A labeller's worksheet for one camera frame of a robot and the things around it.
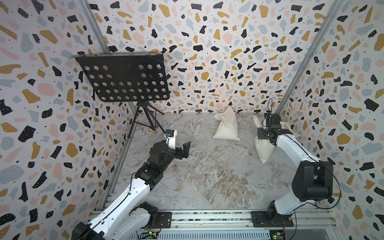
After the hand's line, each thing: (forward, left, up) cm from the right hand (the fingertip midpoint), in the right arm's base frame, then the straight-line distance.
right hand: (266, 131), depth 91 cm
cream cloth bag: (-8, +1, -6) cm, 10 cm away
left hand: (-15, +48, +10) cm, 52 cm away
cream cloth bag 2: (+9, -17, -5) cm, 19 cm away
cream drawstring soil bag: (+8, +22, -8) cm, 25 cm away
